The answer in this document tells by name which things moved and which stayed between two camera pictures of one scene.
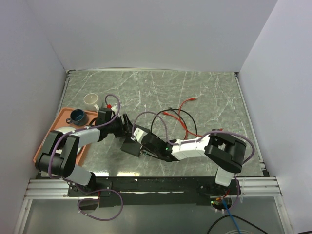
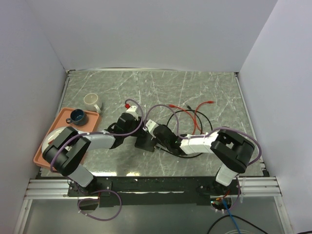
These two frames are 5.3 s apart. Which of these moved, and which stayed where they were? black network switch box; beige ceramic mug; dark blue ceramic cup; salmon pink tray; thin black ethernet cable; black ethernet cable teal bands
Moved: thin black ethernet cable; black network switch box; black ethernet cable teal bands
Stayed: salmon pink tray; dark blue ceramic cup; beige ceramic mug
